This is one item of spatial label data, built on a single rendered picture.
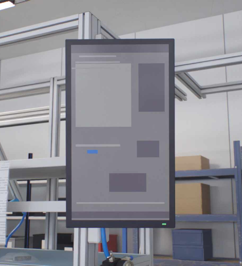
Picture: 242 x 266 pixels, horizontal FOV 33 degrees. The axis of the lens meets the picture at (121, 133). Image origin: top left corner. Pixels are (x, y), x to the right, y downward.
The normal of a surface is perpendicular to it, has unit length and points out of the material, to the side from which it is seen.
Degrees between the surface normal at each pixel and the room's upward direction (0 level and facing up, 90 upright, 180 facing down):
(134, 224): 101
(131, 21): 180
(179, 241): 90
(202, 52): 90
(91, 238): 90
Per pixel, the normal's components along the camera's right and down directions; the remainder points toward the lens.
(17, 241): 0.90, -0.08
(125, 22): 0.00, 0.98
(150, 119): -0.02, 0.00
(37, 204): -0.44, -0.17
